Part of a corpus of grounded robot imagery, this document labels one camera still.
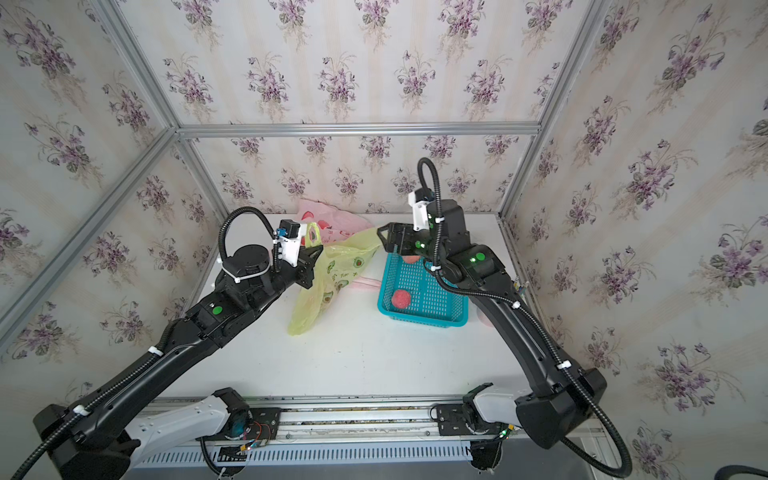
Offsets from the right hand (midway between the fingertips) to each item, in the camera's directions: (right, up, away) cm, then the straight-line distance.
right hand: (397, 231), depth 70 cm
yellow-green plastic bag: (-16, -9, +7) cm, 20 cm away
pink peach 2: (+6, -9, +32) cm, 33 cm away
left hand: (-18, -4, -2) cm, 18 cm away
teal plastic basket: (+13, -23, +26) cm, 37 cm away
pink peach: (+2, -20, +21) cm, 29 cm away
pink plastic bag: (-23, +5, +45) cm, 51 cm away
